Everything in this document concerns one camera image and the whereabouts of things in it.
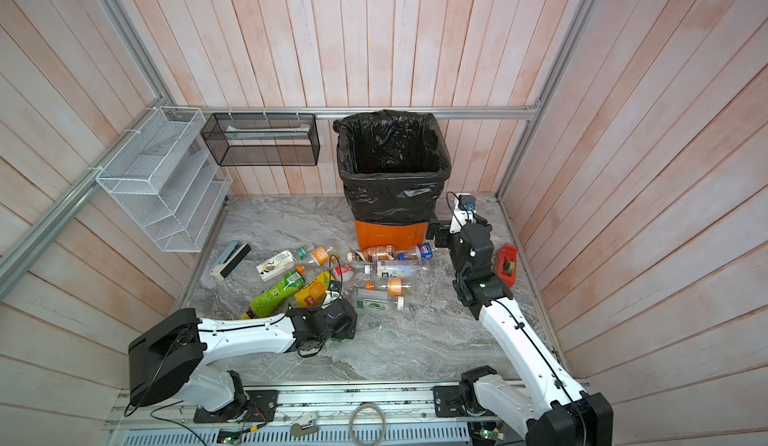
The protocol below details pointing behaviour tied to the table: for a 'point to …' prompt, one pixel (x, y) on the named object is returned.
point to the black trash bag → (391, 164)
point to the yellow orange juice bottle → (313, 294)
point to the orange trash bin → (397, 235)
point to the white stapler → (230, 260)
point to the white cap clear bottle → (376, 300)
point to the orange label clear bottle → (393, 285)
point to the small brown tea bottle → (376, 253)
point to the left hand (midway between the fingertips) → (339, 323)
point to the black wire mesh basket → (263, 139)
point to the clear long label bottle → (399, 268)
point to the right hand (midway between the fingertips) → (450, 210)
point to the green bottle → (275, 297)
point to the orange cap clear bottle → (320, 255)
